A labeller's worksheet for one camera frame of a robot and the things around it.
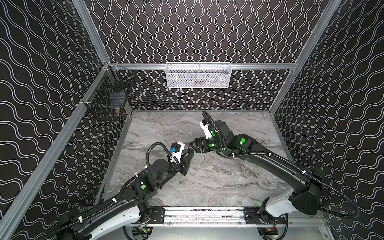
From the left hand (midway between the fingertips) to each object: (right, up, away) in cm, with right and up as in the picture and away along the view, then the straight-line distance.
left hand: (194, 153), depth 66 cm
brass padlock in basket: (-42, +21, +16) cm, 49 cm away
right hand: (+1, +4, +7) cm, 8 cm away
